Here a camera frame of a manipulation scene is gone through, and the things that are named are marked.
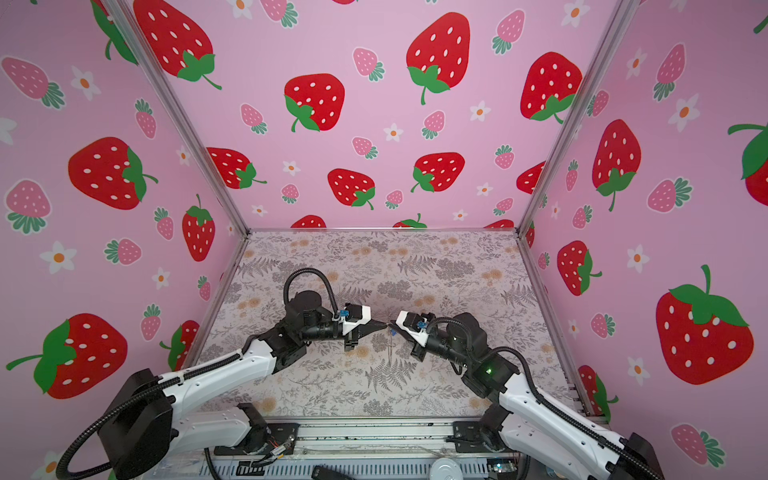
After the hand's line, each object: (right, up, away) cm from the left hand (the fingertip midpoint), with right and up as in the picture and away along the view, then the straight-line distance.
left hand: (384, 323), depth 70 cm
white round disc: (+14, -32, -5) cm, 35 cm away
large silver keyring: (+1, -10, +16) cm, 19 cm away
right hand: (+2, +1, -1) cm, 2 cm away
